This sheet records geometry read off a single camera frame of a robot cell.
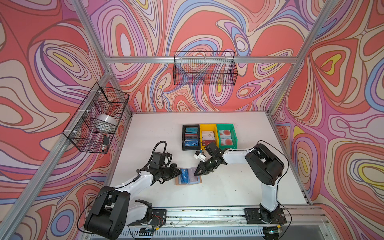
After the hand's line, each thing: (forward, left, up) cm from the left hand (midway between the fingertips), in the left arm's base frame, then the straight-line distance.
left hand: (182, 171), depth 86 cm
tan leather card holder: (-5, -6, -3) cm, 8 cm away
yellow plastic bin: (+28, -17, -1) cm, 33 cm away
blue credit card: (-2, -1, -2) cm, 3 cm away
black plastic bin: (+23, -5, -2) cm, 24 cm away
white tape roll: (+12, +36, +29) cm, 48 cm away
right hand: (-2, -9, -3) cm, 10 cm away
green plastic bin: (+25, -30, 0) cm, 39 cm away
